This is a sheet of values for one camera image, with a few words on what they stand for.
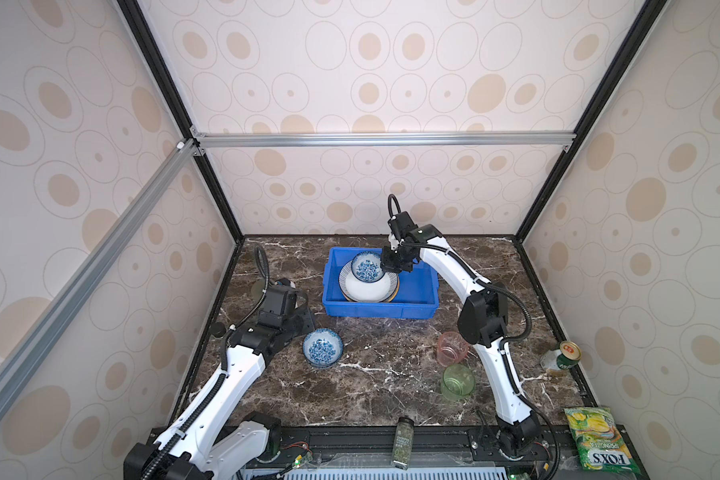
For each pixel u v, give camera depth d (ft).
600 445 2.35
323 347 2.87
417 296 3.39
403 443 2.32
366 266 3.28
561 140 2.95
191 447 1.30
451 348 2.94
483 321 2.04
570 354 2.59
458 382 2.73
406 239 2.40
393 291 3.18
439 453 2.39
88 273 1.83
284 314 1.97
